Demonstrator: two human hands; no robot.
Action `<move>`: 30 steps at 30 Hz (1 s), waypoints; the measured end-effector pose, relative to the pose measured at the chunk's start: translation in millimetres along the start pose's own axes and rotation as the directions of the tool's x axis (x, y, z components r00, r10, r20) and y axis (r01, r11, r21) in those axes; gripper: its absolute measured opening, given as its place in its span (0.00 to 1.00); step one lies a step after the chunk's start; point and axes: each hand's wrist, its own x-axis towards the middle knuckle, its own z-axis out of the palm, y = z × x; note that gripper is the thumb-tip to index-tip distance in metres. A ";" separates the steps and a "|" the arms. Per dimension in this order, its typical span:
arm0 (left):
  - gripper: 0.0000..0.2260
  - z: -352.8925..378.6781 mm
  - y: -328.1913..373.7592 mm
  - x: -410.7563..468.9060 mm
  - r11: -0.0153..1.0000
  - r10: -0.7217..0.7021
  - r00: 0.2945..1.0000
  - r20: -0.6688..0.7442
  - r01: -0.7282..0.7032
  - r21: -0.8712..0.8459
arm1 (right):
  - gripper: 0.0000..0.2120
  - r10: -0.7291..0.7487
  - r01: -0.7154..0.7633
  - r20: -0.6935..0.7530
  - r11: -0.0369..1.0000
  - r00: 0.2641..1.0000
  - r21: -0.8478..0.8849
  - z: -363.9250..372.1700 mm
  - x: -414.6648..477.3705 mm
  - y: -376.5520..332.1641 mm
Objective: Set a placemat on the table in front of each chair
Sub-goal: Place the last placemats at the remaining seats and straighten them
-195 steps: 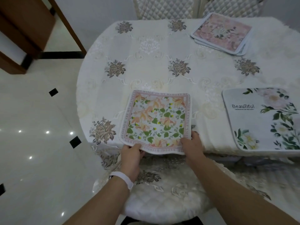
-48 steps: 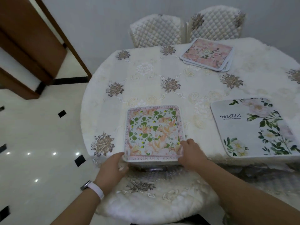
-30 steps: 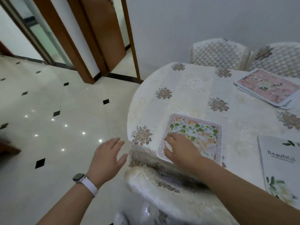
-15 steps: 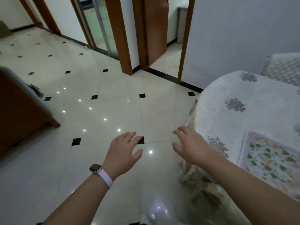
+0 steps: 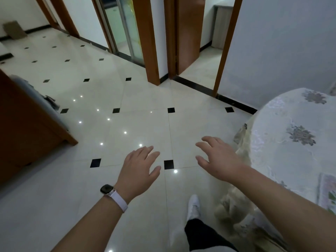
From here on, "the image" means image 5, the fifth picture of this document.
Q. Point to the person's right hand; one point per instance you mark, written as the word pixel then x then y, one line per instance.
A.
pixel 225 162

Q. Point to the person's left hand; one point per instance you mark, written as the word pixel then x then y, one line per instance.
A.
pixel 136 173

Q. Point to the orange green floral placemat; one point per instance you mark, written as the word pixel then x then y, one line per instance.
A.
pixel 329 194

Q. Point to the person's right forearm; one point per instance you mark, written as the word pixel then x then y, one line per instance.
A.
pixel 294 207

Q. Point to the person's left forearm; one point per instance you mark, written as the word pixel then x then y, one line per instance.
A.
pixel 86 230

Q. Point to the dining table with floral cloth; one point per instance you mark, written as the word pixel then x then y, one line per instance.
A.
pixel 275 160

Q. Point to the smartwatch with white band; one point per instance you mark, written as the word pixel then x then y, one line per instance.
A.
pixel 106 189

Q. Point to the white shoe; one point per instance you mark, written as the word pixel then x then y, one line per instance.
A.
pixel 193 207

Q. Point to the black trouser leg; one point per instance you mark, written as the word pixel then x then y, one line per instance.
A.
pixel 204 236

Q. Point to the white shirt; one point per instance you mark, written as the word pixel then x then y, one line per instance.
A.
pixel 212 250

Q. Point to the large wooden display cabinet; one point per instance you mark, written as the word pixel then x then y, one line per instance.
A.
pixel 26 133

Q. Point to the grey cabinet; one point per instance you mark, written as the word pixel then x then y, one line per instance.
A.
pixel 221 26

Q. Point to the open brown wooden door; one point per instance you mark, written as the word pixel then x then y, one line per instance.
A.
pixel 189 28

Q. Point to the glass sliding door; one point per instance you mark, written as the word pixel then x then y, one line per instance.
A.
pixel 123 23

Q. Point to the brown cardboard box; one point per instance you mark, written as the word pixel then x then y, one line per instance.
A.
pixel 14 30

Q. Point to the brown door frame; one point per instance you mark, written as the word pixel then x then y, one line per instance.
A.
pixel 147 36
pixel 226 49
pixel 63 15

